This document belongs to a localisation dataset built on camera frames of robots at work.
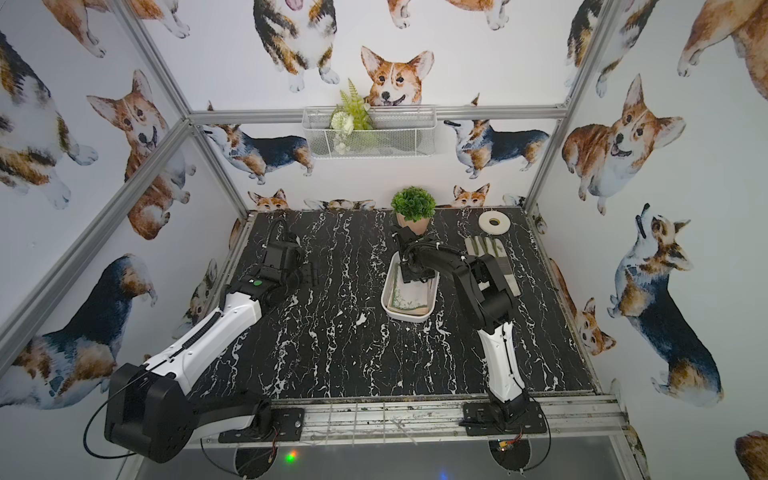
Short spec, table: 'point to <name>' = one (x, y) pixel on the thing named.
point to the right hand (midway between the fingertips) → (414, 273)
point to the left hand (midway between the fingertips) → (309, 262)
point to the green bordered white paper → (409, 296)
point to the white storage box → (393, 269)
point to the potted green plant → (414, 208)
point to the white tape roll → (498, 229)
